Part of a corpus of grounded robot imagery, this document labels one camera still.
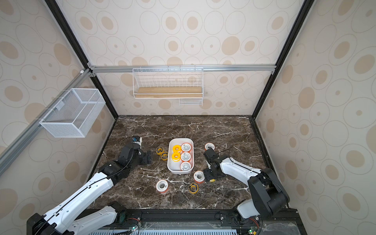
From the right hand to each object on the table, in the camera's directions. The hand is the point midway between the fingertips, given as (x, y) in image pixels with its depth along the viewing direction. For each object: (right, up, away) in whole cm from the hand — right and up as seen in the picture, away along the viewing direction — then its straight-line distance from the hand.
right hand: (211, 177), depth 88 cm
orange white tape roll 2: (-15, +11, +8) cm, 20 cm away
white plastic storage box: (-22, +5, +4) cm, 23 cm away
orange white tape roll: (-15, +16, +12) cm, 26 cm away
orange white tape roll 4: (-29, -4, -3) cm, 29 cm away
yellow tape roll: (-22, +16, +11) cm, 29 cm away
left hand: (-35, +17, -8) cm, 40 cm away
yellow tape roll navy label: (-11, -5, -4) cm, 12 cm away
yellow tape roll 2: (-22, +11, +7) cm, 25 cm away
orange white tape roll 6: (+1, +18, +13) cm, 22 cm away
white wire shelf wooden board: (-27, +60, +12) cm, 67 cm away
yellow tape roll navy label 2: (-33, +15, +10) cm, 38 cm away
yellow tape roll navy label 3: (-30, +11, +9) cm, 33 cm away
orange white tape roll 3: (-15, +6, +3) cm, 17 cm away
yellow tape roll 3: (0, 0, -6) cm, 6 cm away
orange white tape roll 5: (-7, 0, -1) cm, 7 cm away
